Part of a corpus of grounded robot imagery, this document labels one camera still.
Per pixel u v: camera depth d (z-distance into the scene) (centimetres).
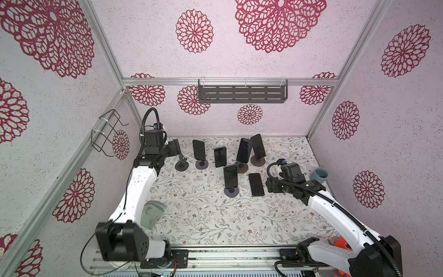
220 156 113
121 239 40
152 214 85
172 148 72
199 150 97
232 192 95
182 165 104
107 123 78
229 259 75
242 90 94
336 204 49
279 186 73
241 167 103
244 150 97
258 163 106
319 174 97
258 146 100
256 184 97
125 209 43
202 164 106
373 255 38
